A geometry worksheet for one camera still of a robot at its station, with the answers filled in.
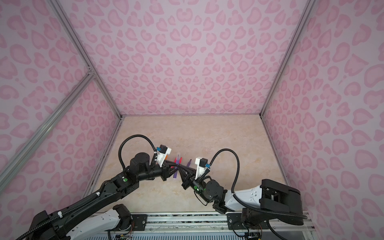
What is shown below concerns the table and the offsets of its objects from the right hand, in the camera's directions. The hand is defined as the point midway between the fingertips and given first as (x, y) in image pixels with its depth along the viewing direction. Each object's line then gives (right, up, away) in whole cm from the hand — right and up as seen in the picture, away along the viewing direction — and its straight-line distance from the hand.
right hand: (177, 167), depth 67 cm
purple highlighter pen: (-1, -4, +4) cm, 6 cm away
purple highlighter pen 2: (+3, -5, +26) cm, 27 cm away
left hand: (+1, 0, +3) cm, 3 cm away
